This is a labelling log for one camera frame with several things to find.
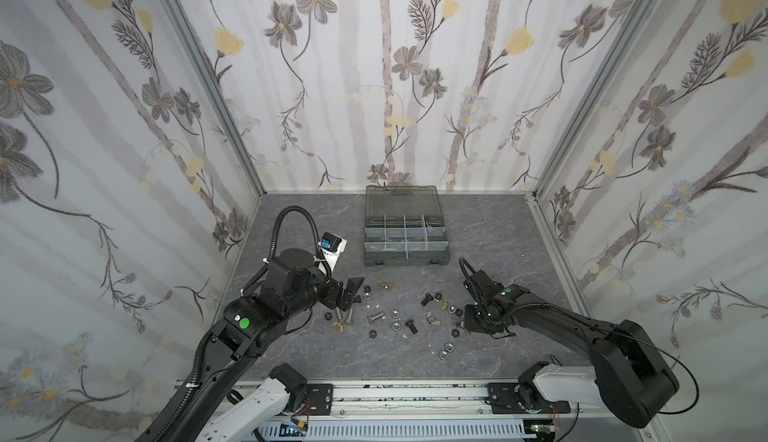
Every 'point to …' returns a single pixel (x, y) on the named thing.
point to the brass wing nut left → (338, 324)
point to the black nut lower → (373, 334)
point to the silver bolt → (375, 316)
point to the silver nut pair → (448, 348)
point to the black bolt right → (426, 301)
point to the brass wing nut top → (387, 285)
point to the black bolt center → (412, 327)
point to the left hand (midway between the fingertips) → (343, 263)
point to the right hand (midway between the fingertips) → (462, 318)
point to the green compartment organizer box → (404, 227)
